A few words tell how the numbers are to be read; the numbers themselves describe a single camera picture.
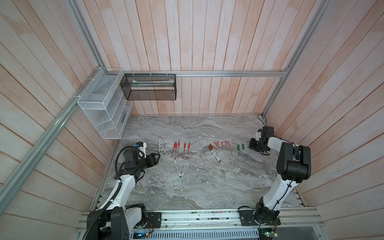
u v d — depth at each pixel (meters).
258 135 0.95
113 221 0.41
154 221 0.76
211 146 1.01
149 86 1.04
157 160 0.80
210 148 1.01
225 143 1.04
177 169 0.90
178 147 1.01
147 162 0.76
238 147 1.01
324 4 0.68
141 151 0.76
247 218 0.73
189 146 1.01
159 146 1.01
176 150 1.00
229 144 1.04
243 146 1.01
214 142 1.04
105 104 0.70
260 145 0.80
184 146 1.01
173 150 1.01
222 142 1.04
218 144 1.04
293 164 0.52
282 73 0.93
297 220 0.75
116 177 0.56
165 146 1.01
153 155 0.78
